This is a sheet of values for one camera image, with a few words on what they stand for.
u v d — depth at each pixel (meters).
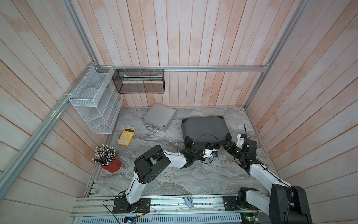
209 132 0.93
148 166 0.51
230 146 0.78
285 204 0.41
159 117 1.08
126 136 1.01
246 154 0.68
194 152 0.71
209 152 0.79
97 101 0.68
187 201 0.74
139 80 1.05
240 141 0.80
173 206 0.74
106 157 0.74
